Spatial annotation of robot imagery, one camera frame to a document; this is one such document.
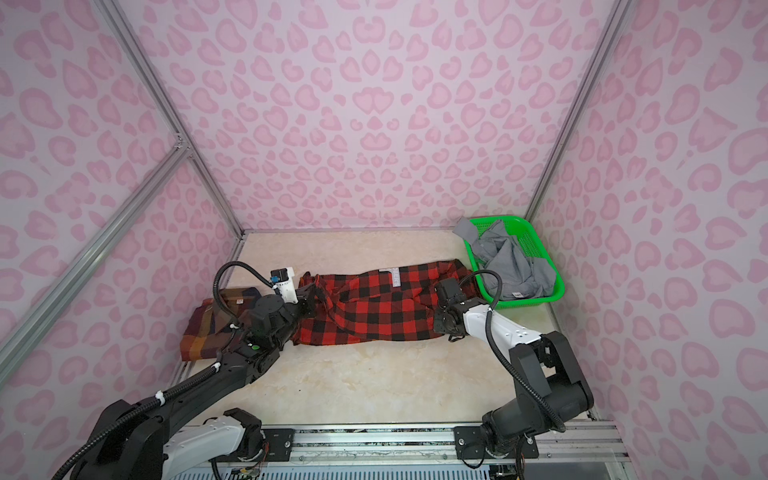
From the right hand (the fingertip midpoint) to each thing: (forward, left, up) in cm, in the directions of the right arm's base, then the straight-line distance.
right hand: (444, 322), depth 91 cm
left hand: (+3, +36, +16) cm, 40 cm away
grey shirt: (+17, -28, 0) cm, 32 cm away
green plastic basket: (+37, -29, +4) cm, 47 cm away
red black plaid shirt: (+6, +22, 0) cm, 22 cm away
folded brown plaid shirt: (-4, +71, 0) cm, 72 cm away
